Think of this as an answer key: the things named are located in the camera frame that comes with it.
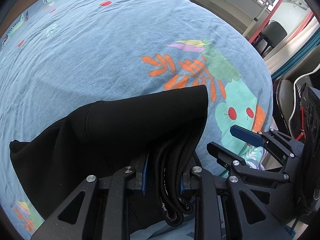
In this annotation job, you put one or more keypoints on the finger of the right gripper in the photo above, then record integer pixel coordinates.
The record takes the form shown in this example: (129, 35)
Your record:
(224, 157)
(255, 139)

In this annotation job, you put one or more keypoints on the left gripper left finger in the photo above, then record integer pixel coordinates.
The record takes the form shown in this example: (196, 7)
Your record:
(137, 182)

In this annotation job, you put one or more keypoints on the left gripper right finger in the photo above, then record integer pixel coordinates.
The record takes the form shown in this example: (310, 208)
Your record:
(188, 183)

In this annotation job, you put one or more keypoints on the black pants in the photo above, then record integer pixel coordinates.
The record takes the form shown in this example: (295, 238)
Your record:
(102, 137)

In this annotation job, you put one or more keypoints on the dark jacket on chair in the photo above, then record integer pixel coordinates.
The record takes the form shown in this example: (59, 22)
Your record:
(308, 172)

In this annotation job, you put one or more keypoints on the black lounge chair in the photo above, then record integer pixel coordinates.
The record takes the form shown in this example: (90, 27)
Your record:
(284, 90)

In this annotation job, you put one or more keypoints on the dark green stool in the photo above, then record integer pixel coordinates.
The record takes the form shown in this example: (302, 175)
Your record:
(272, 34)

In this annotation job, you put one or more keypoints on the teal curtain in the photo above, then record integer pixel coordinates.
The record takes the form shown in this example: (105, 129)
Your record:
(299, 55)

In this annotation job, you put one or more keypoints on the blue patterned bed sheet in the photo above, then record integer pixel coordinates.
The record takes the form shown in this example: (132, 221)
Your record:
(61, 54)

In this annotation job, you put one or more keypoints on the wooden headboard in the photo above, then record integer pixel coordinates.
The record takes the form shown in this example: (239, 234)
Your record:
(22, 5)

